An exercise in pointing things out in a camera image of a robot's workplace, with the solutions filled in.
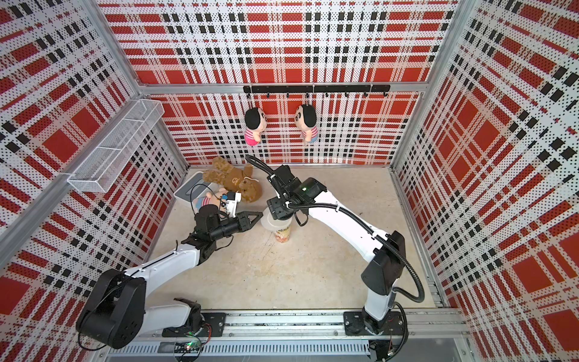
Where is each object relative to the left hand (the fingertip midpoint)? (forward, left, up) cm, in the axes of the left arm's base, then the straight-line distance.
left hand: (265, 214), depth 82 cm
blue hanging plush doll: (+36, -15, +17) cm, 42 cm away
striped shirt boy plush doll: (+14, +34, -11) cm, 38 cm away
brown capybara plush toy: (+25, +20, -9) cm, 33 cm away
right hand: (0, -8, +6) cm, 10 cm away
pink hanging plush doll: (+38, +6, +14) cm, 41 cm away
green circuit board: (-39, +22, -15) cm, 47 cm away
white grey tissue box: (+22, +39, -12) cm, 46 cm away
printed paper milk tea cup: (-4, -6, -9) cm, 11 cm away
